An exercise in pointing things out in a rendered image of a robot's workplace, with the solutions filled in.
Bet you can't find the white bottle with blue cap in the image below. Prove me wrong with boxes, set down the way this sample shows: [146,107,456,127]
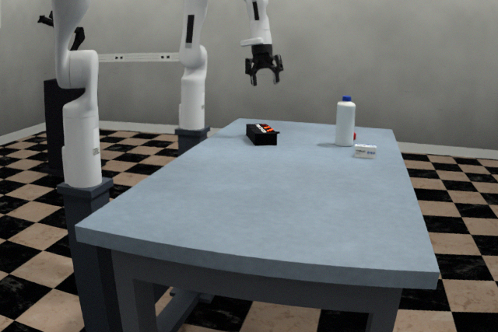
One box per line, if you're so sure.
[335,96,356,147]

